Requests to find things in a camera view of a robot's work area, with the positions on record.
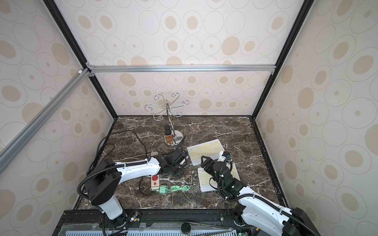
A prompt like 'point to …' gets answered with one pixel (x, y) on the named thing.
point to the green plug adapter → (164, 189)
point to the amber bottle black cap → (169, 137)
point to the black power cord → (101, 143)
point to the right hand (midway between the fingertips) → (209, 159)
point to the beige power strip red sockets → (155, 182)
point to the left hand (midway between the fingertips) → (185, 172)
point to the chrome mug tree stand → (177, 135)
